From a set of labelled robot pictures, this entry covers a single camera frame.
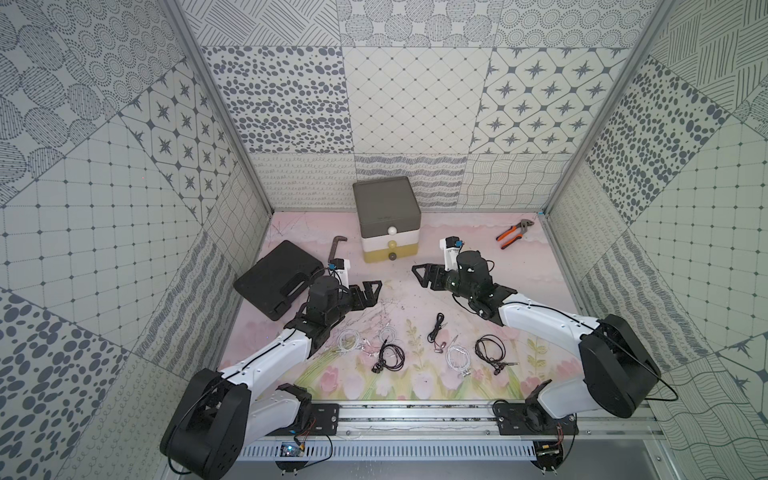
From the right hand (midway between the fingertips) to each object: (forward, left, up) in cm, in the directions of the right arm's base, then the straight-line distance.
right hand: (422, 271), depth 85 cm
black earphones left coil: (-19, +9, -14) cm, 26 cm away
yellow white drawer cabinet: (+16, +10, +6) cm, 20 cm away
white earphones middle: (-13, +10, -14) cm, 22 cm away
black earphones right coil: (-16, -21, -16) cm, 31 cm away
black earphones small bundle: (-13, -3, -15) cm, 20 cm away
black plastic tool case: (+3, +46, -9) cm, 47 cm away
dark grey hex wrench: (+20, +31, -14) cm, 40 cm away
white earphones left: (-15, +22, -15) cm, 30 cm away
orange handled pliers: (+32, -42, -13) cm, 54 cm away
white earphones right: (-20, -10, -15) cm, 27 cm away
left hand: (-3, +15, 0) cm, 15 cm away
